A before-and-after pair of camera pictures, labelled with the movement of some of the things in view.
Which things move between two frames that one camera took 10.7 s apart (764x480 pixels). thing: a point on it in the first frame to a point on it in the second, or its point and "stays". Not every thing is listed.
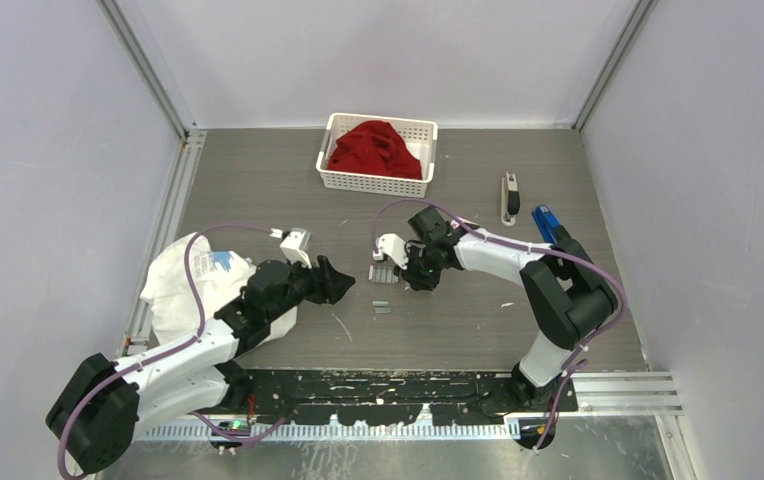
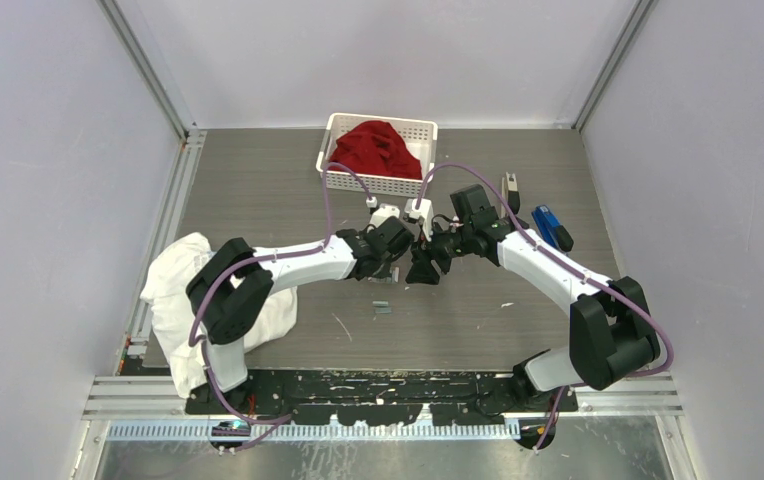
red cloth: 375,146 stays
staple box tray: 382,274 stays
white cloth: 219,276 stays
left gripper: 320,275 to 388,263
